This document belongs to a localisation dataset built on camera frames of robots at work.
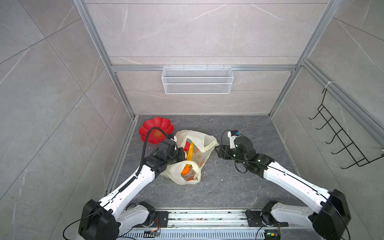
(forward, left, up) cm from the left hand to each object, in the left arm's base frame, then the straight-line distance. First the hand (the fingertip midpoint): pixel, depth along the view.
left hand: (185, 149), depth 80 cm
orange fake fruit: (-13, 0, +3) cm, 14 cm away
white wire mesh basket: (+47, -9, +12) cm, 50 cm away
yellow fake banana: (+3, -2, -15) cm, 15 cm away
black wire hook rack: (-5, -72, +15) cm, 74 cm away
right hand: (0, -18, +1) cm, 18 cm away
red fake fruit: (+2, 0, 0) cm, 2 cm away
